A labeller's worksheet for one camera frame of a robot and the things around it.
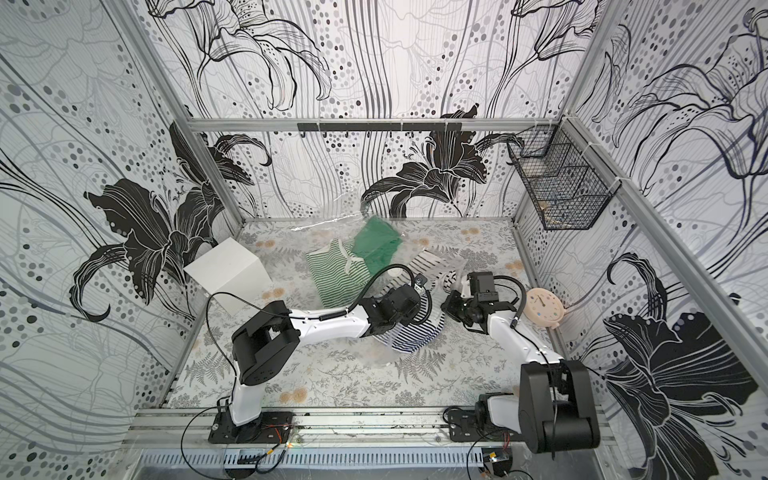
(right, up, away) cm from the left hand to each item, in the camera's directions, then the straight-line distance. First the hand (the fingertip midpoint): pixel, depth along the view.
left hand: (406, 300), depth 91 cm
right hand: (+12, 0, -2) cm, 12 cm away
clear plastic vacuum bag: (-33, +21, +22) cm, 45 cm away
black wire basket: (+48, +37, -4) cm, 61 cm away
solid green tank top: (-11, +19, +20) cm, 29 cm away
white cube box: (-52, +8, -5) cm, 52 cm away
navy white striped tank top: (0, -10, -7) cm, 12 cm away
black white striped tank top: (+9, +8, +10) cm, 16 cm away
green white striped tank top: (-22, +5, +8) cm, 24 cm away
